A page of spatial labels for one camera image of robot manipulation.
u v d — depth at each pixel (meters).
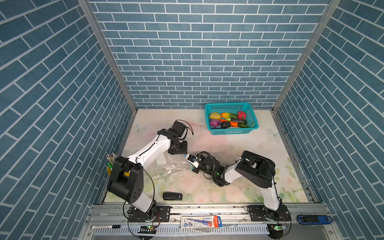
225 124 1.05
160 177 0.87
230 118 1.12
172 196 0.77
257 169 0.52
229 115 1.12
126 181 0.44
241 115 1.12
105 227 0.69
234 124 1.08
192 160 0.74
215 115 1.11
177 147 0.72
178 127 0.71
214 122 1.06
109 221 0.71
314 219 0.67
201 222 0.71
